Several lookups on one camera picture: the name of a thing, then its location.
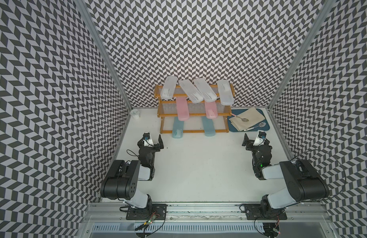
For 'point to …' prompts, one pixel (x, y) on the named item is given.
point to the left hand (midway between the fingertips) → (152, 136)
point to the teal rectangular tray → (238, 111)
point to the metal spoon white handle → (261, 125)
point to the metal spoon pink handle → (242, 119)
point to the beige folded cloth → (252, 115)
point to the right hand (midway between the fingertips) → (253, 136)
